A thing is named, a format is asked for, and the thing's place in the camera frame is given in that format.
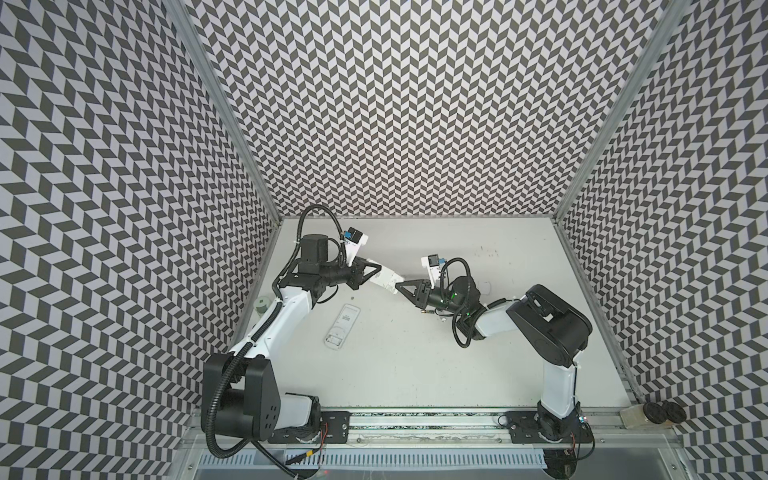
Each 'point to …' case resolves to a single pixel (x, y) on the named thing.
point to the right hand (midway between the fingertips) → (394, 294)
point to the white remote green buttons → (386, 278)
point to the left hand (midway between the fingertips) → (377, 267)
